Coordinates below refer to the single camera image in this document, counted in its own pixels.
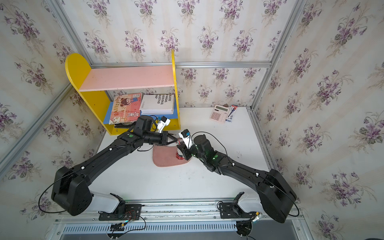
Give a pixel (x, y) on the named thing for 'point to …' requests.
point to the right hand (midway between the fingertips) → (181, 144)
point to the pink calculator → (219, 113)
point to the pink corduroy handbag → (166, 156)
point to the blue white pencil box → (231, 113)
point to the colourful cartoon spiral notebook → (126, 108)
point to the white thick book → (157, 104)
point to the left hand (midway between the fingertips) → (178, 142)
